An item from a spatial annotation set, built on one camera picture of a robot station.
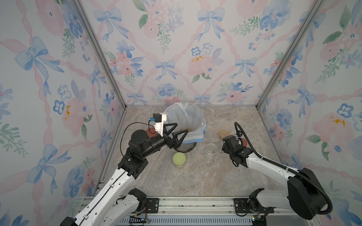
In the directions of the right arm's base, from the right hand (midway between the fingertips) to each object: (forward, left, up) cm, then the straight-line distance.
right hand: (232, 144), depth 89 cm
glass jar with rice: (-1, +12, -5) cm, 13 cm away
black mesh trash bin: (-1, +29, -2) cm, 29 cm away
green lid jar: (-10, +33, -1) cm, 35 cm away
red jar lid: (-2, -5, +7) cm, 9 cm away
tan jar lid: (+13, +2, -6) cm, 14 cm away
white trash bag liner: (+14, +28, +11) cm, 34 cm away
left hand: (-9, +31, +30) cm, 43 cm away
